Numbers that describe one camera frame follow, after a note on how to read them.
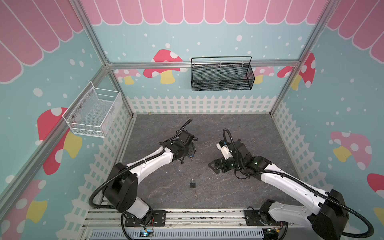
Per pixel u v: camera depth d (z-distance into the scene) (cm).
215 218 76
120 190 43
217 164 68
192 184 85
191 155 96
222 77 94
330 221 38
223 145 70
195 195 81
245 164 58
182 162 75
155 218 74
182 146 65
